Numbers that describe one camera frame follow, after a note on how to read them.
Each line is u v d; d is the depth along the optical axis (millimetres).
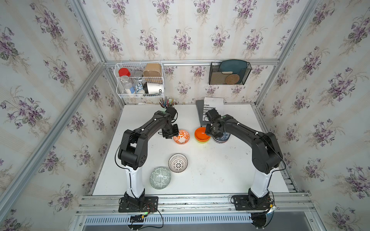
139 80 933
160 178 810
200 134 956
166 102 1012
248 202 723
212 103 1108
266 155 491
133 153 510
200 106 1128
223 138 930
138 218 708
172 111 811
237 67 933
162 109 723
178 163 860
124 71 925
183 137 981
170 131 817
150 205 721
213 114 752
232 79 981
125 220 690
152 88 928
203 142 943
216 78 990
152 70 892
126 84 900
